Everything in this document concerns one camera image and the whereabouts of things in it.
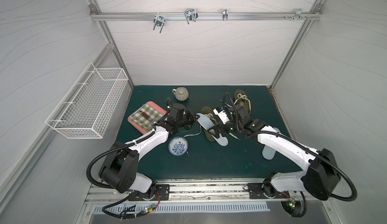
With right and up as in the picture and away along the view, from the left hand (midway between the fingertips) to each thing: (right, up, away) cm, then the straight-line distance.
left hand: (202, 116), depth 82 cm
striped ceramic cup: (-15, +14, +30) cm, 36 cm away
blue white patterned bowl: (-14, -19, +6) cm, 24 cm away
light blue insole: (+2, -4, +2) cm, 5 cm away
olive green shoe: (+29, +9, +22) cm, 38 cm away
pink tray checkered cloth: (-40, -4, +19) cm, 44 cm away
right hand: (+6, -5, -3) cm, 8 cm away
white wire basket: (-55, +5, -13) cm, 57 cm away
